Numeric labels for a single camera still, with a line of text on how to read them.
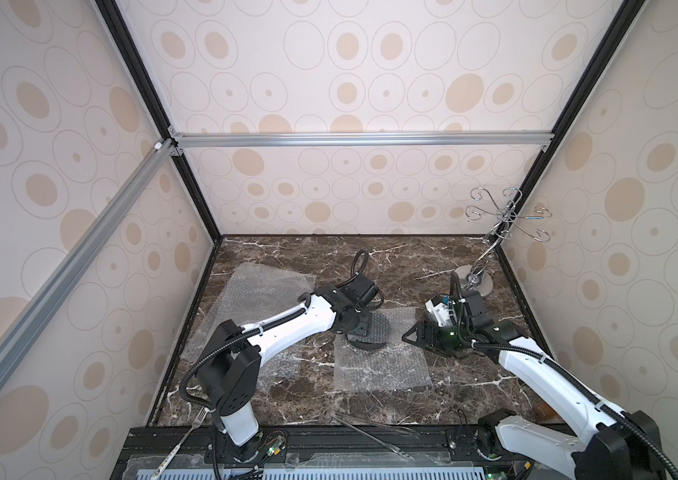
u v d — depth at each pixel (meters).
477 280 1.03
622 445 0.39
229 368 0.44
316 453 0.73
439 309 0.76
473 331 0.62
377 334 0.92
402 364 0.85
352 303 0.61
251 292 1.03
